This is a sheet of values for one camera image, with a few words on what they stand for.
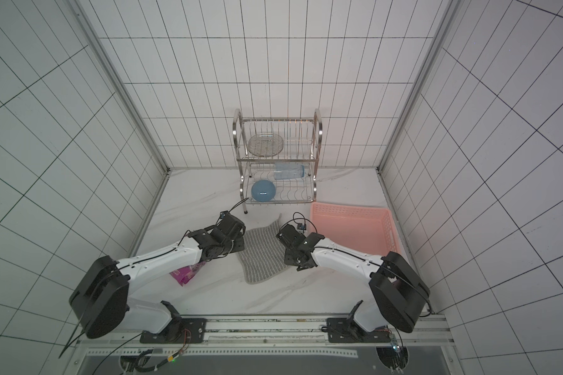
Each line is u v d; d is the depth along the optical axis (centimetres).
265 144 92
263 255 90
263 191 103
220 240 63
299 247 61
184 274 81
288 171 112
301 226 79
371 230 94
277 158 85
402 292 42
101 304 41
